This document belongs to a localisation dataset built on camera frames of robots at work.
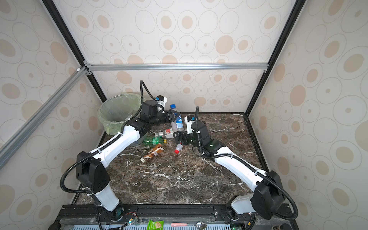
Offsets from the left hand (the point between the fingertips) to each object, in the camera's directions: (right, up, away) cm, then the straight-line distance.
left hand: (180, 112), depth 78 cm
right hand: (+2, -10, 0) cm, 11 cm away
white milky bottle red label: (-2, -22, +19) cm, 29 cm away
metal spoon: (+11, -57, -6) cm, 59 cm away
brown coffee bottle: (-16, -23, +14) cm, 31 cm away
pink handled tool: (0, -56, -8) cm, 56 cm away
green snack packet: (-12, -55, -9) cm, 57 cm away
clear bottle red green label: (-10, -12, +23) cm, 28 cm away
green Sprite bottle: (-19, -18, +19) cm, 32 cm away
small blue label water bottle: (-1, -7, -2) cm, 8 cm away
